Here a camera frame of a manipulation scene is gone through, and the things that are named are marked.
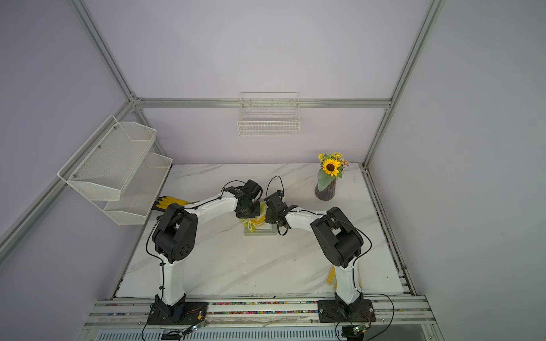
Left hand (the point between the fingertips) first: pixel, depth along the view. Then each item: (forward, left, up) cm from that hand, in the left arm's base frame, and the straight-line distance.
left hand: (253, 215), depth 97 cm
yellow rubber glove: (-26, -33, -3) cm, 42 cm away
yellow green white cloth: (-6, 0, +3) cm, 7 cm away
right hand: (0, -9, -3) cm, 10 cm away
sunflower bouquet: (+10, -34, +22) cm, 42 cm away
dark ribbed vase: (+11, -36, +3) cm, 38 cm away
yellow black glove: (+7, +45, 0) cm, 45 cm away
